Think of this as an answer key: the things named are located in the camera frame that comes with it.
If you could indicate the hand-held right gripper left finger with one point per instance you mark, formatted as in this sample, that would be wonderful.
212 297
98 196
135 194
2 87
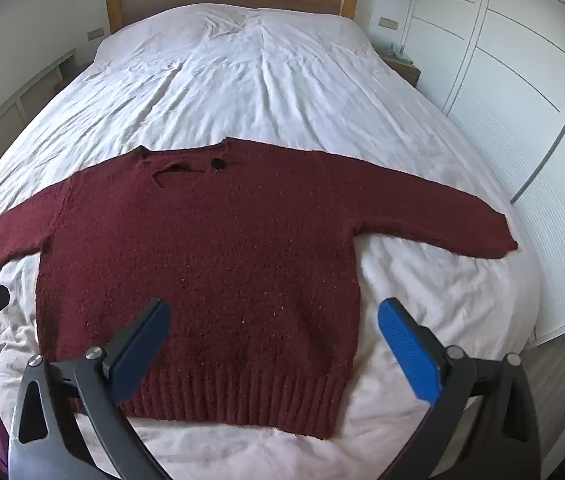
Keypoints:
143 340

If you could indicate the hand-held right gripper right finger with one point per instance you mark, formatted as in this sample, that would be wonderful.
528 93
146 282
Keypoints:
407 345

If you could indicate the dark red knitted sweater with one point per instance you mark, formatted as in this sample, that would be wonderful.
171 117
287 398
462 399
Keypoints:
202 280

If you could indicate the low white shelf unit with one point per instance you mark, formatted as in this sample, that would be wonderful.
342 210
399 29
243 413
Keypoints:
17 105

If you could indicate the white wardrobe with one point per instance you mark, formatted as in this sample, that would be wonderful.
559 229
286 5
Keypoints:
517 110

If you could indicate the wooden nightstand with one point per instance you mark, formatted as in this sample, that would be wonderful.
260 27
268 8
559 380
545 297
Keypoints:
405 67

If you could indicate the white bed sheet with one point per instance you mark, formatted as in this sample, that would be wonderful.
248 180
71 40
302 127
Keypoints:
262 85

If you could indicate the teal item on nightstand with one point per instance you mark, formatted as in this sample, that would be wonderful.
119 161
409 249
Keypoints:
393 52

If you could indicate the beige wall socket plate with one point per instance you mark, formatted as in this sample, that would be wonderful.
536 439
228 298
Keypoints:
95 33
388 22

